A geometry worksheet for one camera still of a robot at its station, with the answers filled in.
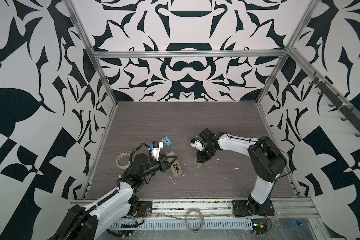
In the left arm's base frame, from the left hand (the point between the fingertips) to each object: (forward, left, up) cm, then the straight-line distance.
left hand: (177, 155), depth 76 cm
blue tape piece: (-29, -54, -14) cm, 63 cm away
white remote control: (-5, +1, -4) cm, 6 cm away
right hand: (+4, -13, -14) cm, 20 cm away
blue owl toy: (+16, +7, -14) cm, 22 cm away
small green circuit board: (-30, -37, -16) cm, 50 cm away
